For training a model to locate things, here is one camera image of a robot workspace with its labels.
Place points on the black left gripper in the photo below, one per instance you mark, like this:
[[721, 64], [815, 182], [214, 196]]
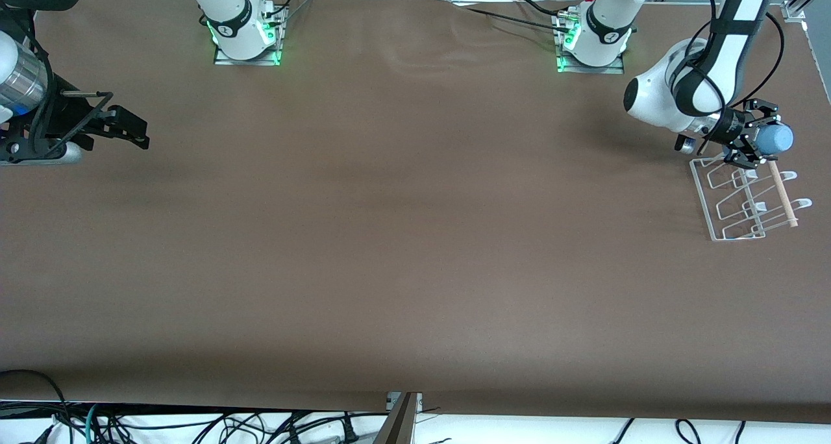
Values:
[[735, 130]]

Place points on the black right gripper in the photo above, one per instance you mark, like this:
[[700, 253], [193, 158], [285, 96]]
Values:
[[63, 110]]

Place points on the blue plastic cup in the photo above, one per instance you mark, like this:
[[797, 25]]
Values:
[[776, 139]]

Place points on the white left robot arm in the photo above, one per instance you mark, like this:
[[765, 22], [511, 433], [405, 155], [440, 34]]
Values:
[[649, 97]]

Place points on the brown table cover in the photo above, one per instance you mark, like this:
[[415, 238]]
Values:
[[415, 269]]

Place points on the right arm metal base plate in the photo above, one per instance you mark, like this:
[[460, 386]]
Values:
[[260, 61]]

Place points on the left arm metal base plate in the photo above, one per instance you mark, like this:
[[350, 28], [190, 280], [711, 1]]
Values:
[[613, 69]]

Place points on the metal frame profile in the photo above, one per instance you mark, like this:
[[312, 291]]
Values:
[[402, 424]]

